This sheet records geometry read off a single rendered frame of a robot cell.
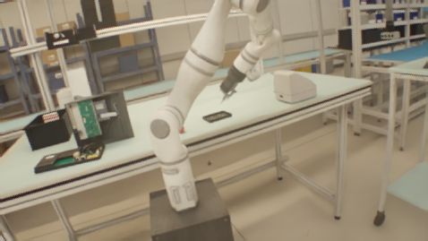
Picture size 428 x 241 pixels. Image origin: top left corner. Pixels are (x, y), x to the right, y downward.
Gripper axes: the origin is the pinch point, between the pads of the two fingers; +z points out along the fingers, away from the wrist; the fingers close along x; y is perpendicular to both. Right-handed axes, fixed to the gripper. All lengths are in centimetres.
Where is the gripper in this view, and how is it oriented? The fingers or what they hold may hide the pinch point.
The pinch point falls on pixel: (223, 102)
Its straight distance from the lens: 109.1
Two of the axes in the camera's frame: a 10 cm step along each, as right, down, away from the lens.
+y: -7.0, -6.9, 1.8
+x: -5.3, 3.3, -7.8
